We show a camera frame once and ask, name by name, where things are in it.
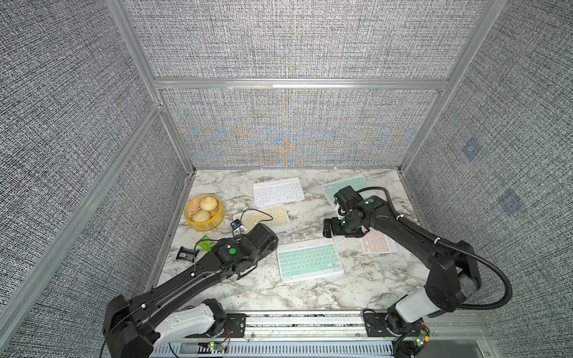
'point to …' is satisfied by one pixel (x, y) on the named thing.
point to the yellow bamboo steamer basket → (193, 204)
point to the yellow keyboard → (267, 216)
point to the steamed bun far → (208, 203)
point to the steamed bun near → (201, 215)
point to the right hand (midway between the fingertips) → (334, 228)
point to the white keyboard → (277, 192)
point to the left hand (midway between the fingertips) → (269, 246)
